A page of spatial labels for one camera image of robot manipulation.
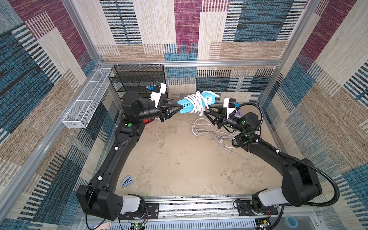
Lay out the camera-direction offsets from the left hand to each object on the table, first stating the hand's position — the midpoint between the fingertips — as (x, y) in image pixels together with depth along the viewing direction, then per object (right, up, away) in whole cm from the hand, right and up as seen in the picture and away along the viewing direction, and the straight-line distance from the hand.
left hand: (181, 105), depth 60 cm
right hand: (+12, -1, +9) cm, 15 cm away
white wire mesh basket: (-50, -4, +10) cm, 52 cm away
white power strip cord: (+15, -11, +47) cm, 50 cm away
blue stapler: (-31, -40, +21) cm, 55 cm away
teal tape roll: (+53, -55, +10) cm, 77 cm away
